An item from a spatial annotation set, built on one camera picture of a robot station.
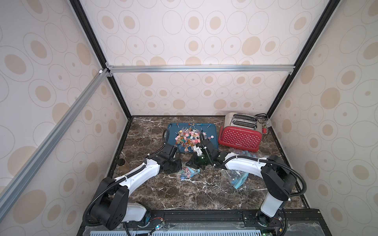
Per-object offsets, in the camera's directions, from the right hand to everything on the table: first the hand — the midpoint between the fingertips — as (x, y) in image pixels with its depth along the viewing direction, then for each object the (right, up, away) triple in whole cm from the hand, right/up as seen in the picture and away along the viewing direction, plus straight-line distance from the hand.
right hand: (189, 162), depth 84 cm
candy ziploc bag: (-2, -6, 0) cm, 7 cm away
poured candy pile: (-1, +12, +19) cm, 23 cm away
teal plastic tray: (+14, +18, +27) cm, 35 cm away
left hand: (-2, -3, +1) cm, 4 cm away
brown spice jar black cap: (-39, -3, +1) cm, 39 cm away
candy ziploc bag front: (+28, -10, +1) cm, 30 cm away
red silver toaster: (+32, +17, +6) cm, 37 cm away
